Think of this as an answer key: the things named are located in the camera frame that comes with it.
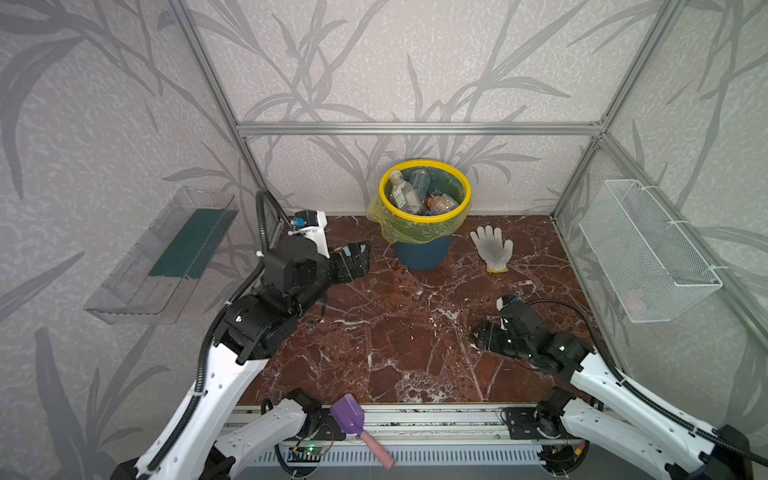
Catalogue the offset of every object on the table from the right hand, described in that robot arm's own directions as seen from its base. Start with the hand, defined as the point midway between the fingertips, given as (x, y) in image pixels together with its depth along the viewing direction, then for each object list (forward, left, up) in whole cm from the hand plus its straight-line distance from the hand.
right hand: (479, 327), depth 80 cm
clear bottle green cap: (+31, +20, +20) cm, 42 cm away
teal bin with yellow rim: (+31, +10, -10) cm, 34 cm away
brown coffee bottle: (+29, +10, +18) cm, 36 cm away
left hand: (+7, +29, +30) cm, 42 cm away
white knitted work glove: (+36, -12, -11) cm, 40 cm away
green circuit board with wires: (-27, +43, -10) cm, 52 cm away
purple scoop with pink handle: (-19, +34, -9) cm, 40 cm away
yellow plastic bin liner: (+24, +20, +12) cm, 34 cm away
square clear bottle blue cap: (+42, +15, +17) cm, 47 cm away
